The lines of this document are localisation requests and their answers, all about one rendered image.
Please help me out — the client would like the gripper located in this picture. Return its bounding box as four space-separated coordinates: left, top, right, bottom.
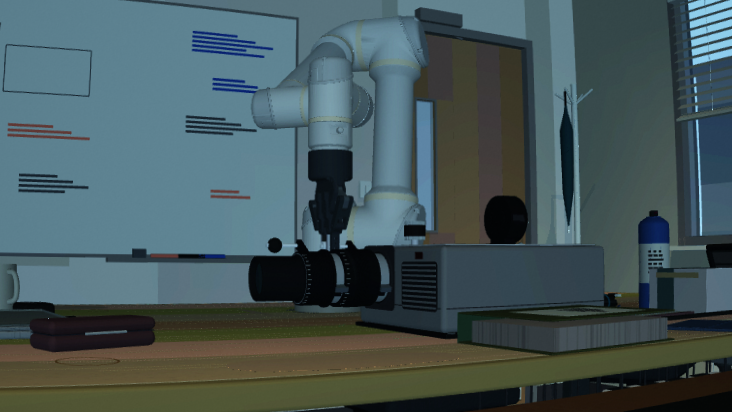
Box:
306 149 356 253

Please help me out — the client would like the black and white dial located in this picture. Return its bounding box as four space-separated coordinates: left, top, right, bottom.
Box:
403 222 428 247

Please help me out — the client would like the black projector lens barrel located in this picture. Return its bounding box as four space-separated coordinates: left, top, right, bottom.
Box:
248 248 394 311

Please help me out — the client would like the black round lens cap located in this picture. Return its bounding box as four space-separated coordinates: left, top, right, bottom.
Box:
483 194 530 246

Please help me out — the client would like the grey projector body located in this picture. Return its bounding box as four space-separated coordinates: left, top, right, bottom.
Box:
357 244 606 337

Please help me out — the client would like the white coat stand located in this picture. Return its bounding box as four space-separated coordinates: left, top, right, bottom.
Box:
553 83 594 246

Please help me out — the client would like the brown wooden door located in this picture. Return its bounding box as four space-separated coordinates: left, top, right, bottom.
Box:
413 7 538 246

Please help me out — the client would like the whiteboard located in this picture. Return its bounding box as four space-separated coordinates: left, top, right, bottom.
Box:
0 0 300 265

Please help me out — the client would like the black folded umbrella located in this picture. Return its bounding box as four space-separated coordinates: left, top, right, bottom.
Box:
558 90 576 228

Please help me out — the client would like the green thick book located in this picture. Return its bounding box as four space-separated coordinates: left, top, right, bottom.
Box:
456 305 671 355

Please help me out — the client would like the dark maroon case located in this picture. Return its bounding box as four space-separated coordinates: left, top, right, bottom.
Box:
29 313 157 353

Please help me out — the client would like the blue and white bottle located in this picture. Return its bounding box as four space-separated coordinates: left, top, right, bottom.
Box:
637 209 671 311

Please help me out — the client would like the white mug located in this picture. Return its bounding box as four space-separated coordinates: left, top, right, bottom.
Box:
0 263 22 311

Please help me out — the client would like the white box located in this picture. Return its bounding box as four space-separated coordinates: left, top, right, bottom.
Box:
648 265 732 315

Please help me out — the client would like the window with blinds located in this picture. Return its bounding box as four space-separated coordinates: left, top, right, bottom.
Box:
666 0 732 246

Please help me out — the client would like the blue flat notebook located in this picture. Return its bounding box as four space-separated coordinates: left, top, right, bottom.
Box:
667 318 732 333

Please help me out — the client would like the black small device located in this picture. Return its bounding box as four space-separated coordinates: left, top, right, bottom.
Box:
705 242 732 269

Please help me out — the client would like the black white-banded lens ring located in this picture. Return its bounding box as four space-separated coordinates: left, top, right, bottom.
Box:
331 248 368 309

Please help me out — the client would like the black ticked lens ring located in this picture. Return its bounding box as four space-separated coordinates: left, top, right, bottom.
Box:
294 249 316 308

